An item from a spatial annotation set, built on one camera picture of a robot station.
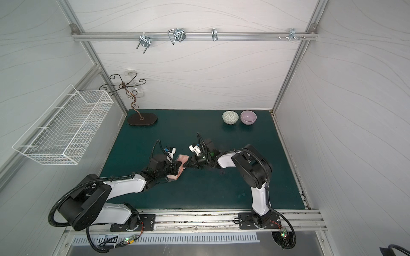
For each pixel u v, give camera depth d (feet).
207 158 2.52
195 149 2.86
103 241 2.29
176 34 2.51
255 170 1.69
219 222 2.48
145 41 2.49
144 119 3.77
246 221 2.39
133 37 2.58
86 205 1.40
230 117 3.77
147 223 2.41
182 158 3.04
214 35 2.56
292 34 2.51
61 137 2.21
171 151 2.67
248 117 3.72
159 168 2.31
